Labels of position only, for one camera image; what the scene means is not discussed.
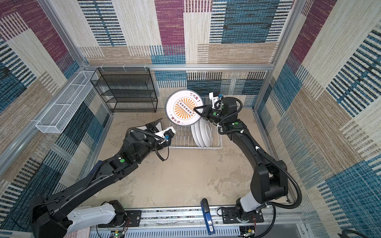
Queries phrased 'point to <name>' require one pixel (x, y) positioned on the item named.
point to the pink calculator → (83, 233)
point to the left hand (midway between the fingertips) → (163, 121)
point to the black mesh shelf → (126, 89)
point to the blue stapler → (207, 216)
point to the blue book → (93, 170)
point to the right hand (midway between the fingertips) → (193, 111)
